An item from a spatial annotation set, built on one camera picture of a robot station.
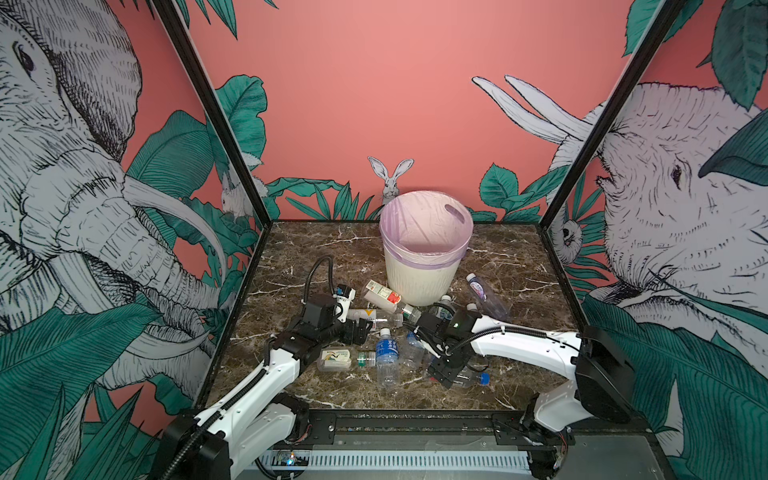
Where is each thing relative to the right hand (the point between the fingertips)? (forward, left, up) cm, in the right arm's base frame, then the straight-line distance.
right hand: (443, 368), depth 79 cm
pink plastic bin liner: (+44, +3, +8) cm, 44 cm away
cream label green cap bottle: (+2, +28, +1) cm, 28 cm away
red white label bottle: (+22, +17, 0) cm, 28 cm away
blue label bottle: (+2, +15, -1) cm, 15 cm away
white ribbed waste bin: (+31, +4, -7) cm, 32 cm away
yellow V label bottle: (+16, +15, -3) cm, 22 cm away
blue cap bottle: (-3, -6, +1) cm, 7 cm away
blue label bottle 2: (+4, +8, 0) cm, 9 cm away
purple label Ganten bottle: (+21, -18, -3) cm, 27 cm away
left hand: (+12, +23, +6) cm, 27 cm away
